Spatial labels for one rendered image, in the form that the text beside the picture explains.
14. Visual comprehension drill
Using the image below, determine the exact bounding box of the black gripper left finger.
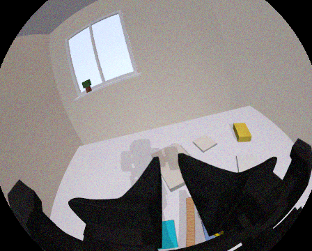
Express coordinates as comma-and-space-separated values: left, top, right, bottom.
69, 157, 162, 248

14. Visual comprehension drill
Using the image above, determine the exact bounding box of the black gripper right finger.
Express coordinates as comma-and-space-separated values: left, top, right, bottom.
178, 153, 276, 236

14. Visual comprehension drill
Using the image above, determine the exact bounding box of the tan wooden flat bar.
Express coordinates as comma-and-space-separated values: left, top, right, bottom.
186, 197, 196, 248

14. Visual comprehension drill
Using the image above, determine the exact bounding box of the yellow block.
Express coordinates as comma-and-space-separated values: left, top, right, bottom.
233, 123, 251, 142

